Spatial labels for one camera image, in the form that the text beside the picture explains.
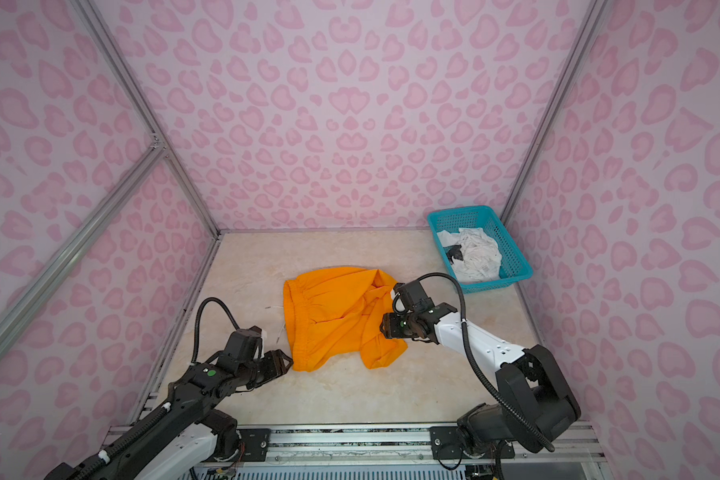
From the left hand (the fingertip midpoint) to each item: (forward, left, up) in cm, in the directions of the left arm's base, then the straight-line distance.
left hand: (288, 360), depth 83 cm
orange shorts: (+13, -13, +1) cm, 18 cm away
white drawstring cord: (+10, +5, -4) cm, 12 cm away
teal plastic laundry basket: (+29, -72, +1) cm, 78 cm away
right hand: (+8, -28, +3) cm, 29 cm away
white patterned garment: (+37, -63, -1) cm, 73 cm away
